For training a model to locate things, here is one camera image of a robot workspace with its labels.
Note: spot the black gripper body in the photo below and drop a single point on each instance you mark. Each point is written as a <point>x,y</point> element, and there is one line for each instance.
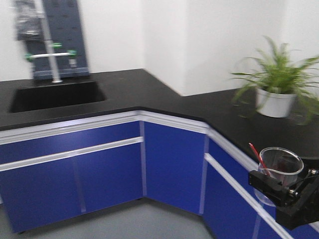
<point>299,209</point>

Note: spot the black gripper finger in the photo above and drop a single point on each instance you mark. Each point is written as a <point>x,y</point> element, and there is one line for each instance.
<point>311,164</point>
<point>265,183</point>

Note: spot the clear glass beaker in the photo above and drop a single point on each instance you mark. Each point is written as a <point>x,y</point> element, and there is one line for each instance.
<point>294,171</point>

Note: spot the red stirring rod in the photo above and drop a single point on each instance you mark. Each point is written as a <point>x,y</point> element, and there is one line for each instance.
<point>256,154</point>

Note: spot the green plant in white pot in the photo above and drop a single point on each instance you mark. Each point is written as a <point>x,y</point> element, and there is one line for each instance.
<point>275,103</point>

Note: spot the dark-top bench with blue cabinets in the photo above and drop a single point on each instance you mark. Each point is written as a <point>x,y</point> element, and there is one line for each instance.
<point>99,169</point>

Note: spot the black sink basin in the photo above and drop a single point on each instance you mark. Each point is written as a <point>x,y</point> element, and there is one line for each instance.
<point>57,95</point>

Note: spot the blue-grey pegboard drying rack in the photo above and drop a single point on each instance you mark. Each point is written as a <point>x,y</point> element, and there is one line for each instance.
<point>72,30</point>

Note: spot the white faucet with green knobs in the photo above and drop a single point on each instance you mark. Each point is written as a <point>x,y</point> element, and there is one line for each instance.
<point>51,53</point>

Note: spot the clear bag of dark pegs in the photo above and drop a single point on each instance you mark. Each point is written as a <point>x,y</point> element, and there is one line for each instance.
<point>27,22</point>

